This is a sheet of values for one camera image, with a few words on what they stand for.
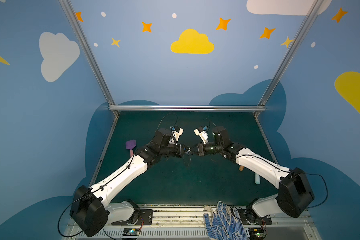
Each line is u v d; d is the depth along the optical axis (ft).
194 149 2.44
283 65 2.99
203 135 2.41
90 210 1.24
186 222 2.41
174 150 2.15
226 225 2.35
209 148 2.30
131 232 2.34
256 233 2.35
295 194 1.40
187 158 2.45
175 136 2.25
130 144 3.29
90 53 2.78
